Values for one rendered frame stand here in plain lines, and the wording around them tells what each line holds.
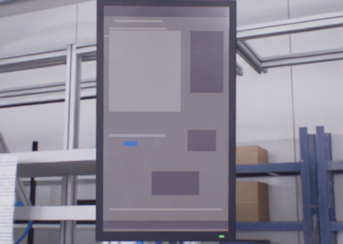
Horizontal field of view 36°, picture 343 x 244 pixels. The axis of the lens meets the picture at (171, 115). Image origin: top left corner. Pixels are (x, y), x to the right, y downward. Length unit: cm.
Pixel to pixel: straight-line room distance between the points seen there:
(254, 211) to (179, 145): 320
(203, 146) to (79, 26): 488
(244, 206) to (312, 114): 105
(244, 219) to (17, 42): 344
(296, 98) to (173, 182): 373
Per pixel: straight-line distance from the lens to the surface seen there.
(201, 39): 113
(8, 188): 159
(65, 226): 217
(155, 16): 113
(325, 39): 489
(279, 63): 242
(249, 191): 430
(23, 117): 609
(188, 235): 114
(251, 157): 433
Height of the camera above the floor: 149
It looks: 11 degrees up
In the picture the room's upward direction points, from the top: straight up
